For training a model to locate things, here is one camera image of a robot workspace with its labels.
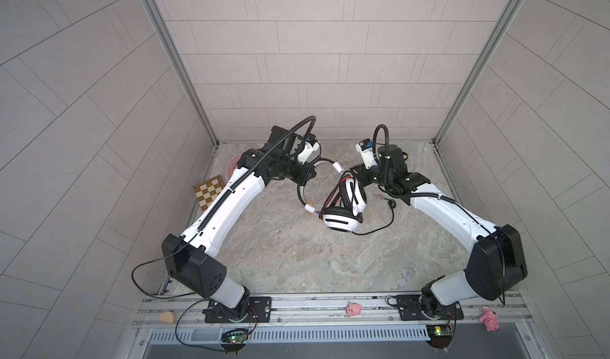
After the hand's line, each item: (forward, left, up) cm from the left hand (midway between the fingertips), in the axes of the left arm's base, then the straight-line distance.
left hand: (320, 170), depth 73 cm
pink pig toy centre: (-34, -10, -24) cm, 43 cm away
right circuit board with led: (-40, -35, -26) cm, 59 cm away
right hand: (+6, -11, -7) cm, 15 cm away
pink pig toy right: (-36, -49, -23) cm, 65 cm away
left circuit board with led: (-42, +23, -23) cm, 53 cm away
